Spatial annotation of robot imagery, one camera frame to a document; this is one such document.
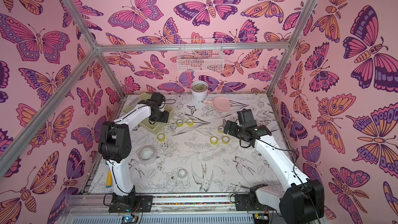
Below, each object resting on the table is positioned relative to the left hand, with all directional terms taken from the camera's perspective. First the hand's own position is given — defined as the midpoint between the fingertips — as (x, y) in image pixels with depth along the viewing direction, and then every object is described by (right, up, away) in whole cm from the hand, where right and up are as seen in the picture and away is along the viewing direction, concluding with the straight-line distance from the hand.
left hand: (165, 117), depth 99 cm
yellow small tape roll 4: (+36, -8, +1) cm, 37 cm away
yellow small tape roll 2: (+15, -4, +4) cm, 16 cm away
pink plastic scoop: (+37, +9, +14) cm, 41 cm away
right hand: (+38, -5, -18) cm, 42 cm away
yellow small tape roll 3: (-3, -12, -2) cm, 13 cm away
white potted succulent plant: (+22, +19, +10) cm, 31 cm away
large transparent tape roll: (-8, -20, -10) cm, 24 cm away
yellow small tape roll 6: (+38, -14, -4) cm, 41 cm away
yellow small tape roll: (+9, -4, +4) cm, 10 cm away
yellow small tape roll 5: (+31, -14, -5) cm, 34 cm away
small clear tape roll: (+13, -29, -16) cm, 36 cm away
